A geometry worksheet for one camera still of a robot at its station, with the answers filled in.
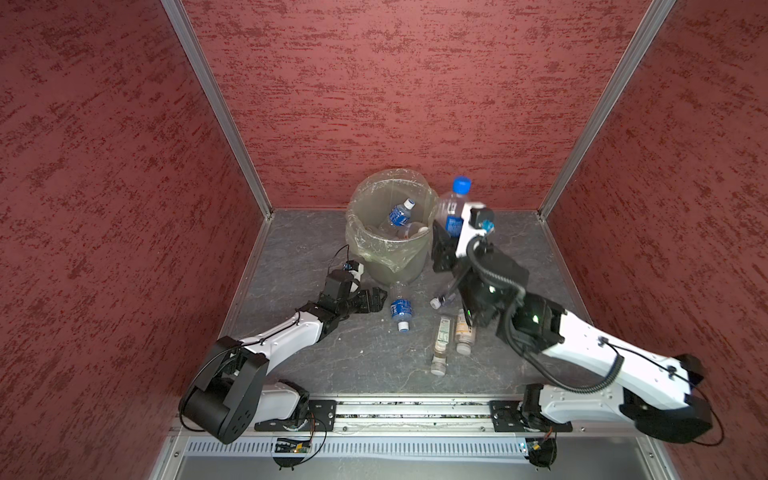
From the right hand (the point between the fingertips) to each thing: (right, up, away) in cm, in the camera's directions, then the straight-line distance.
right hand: (442, 227), depth 59 cm
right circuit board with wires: (+26, -54, +12) cm, 62 cm away
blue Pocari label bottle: (-8, +6, +36) cm, 37 cm away
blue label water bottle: (-8, -24, +29) cm, 38 cm away
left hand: (-16, -21, +30) cm, 39 cm away
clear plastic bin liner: (-17, 0, +19) cm, 25 cm away
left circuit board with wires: (-35, -54, +13) cm, 65 cm away
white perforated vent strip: (-18, -53, +12) cm, 57 cm away
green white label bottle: (+3, -36, +23) cm, 43 cm away
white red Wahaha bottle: (-4, +1, +32) cm, 32 cm away
